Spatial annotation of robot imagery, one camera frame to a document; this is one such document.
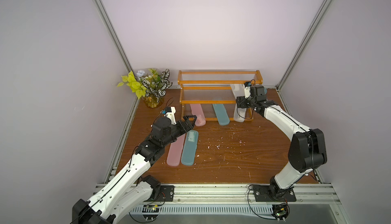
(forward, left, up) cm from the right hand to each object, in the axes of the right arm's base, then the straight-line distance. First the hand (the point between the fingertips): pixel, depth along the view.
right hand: (244, 95), depth 90 cm
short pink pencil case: (0, +30, -15) cm, 34 cm away
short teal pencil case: (-4, +13, -15) cm, 20 cm away
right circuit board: (-55, -12, -20) cm, 60 cm away
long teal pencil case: (-27, +33, -17) cm, 45 cm away
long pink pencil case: (-29, +41, -17) cm, 53 cm away
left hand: (-23, +29, +8) cm, 38 cm away
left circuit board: (-58, +50, -21) cm, 79 cm away
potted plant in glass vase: (-1, +55, +7) cm, 56 cm away
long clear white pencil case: (+7, +2, -2) cm, 8 cm away
